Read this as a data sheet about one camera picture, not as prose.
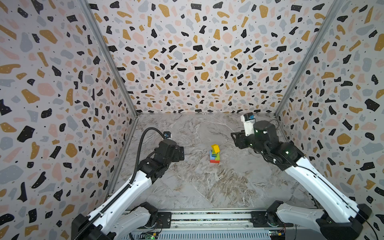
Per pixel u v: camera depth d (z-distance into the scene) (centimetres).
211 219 76
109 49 85
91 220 38
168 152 59
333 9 72
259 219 73
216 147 83
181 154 71
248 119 58
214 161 93
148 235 70
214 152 83
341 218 38
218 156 93
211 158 92
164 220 74
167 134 67
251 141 58
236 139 61
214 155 91
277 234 72
